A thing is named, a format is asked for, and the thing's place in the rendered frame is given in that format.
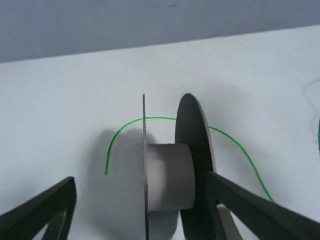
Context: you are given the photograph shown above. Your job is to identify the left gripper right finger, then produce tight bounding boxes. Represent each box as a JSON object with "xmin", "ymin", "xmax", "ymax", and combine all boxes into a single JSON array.
[{"xmin": 205, "ymin": 171, "xmax": 320, "ymax": 240}]

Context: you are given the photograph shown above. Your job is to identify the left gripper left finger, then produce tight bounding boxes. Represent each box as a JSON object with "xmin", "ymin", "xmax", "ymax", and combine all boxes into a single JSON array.
[{"xmin": 0, "ymin": 176, "xmax": 77, "ymax": 240}]

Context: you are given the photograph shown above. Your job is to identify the black cable reel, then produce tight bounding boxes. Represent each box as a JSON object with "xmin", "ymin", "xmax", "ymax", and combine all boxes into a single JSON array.
[{"xmin": 143, "ymin": 92, "xmax": 218, "ymax": 240}]

